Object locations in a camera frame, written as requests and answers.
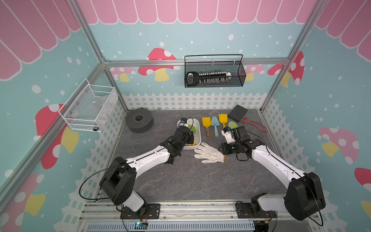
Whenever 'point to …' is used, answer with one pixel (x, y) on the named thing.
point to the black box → (237, 113)
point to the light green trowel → (232, 124)
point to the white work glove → (211, 154)
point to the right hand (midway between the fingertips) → (221, 147)
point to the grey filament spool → (139, 120)
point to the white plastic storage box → (197, 136)
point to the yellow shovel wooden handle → (206, 122)
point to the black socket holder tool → (192, 78)
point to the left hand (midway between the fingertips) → (191, 133)
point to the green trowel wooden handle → (193, 128)
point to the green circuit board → (140, 225)
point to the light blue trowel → (215, 122)
